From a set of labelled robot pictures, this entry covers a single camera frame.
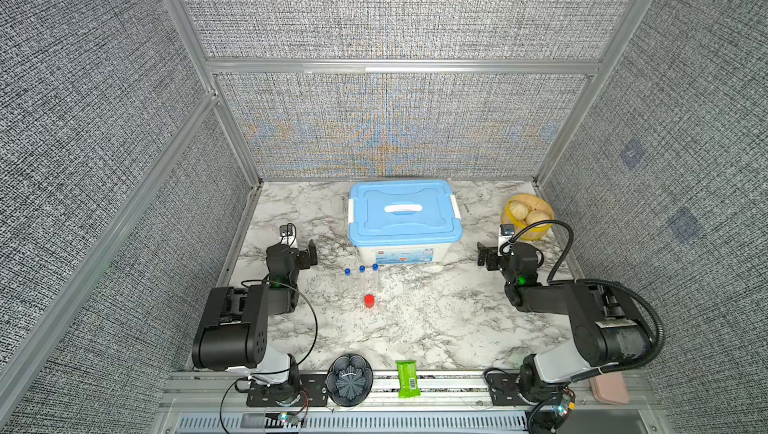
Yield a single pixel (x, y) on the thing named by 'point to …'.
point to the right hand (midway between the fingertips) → (496, 240)
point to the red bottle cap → (369, 300)
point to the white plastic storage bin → (403, 254)
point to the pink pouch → (609, 388)
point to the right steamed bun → (537, 216)
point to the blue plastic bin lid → (398, 212)
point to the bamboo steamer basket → (533, 203)
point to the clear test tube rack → (371, 281)
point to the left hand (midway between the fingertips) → (296, 242)
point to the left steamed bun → (519, 209)
